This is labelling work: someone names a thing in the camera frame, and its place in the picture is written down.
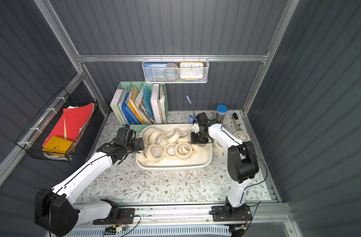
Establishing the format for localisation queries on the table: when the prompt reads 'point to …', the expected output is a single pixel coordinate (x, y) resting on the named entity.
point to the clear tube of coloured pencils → (221, 110)
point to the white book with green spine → (114, 104)
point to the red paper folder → (75, 119)
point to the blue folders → (130, 118)
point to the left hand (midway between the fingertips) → (134, 142)
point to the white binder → (155, 105)
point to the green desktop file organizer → (140, 103)
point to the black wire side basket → (55, 148)
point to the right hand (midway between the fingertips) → (197, 140)
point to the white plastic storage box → (198, 160)
